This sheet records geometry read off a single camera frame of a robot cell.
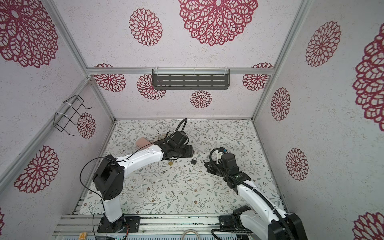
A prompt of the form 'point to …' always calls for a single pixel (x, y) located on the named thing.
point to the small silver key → (164, 171)
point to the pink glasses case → (141, 142)
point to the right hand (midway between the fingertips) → (205, 162)
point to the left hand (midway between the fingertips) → (189, 154)
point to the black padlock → (194, 161)
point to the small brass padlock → (170, 163)
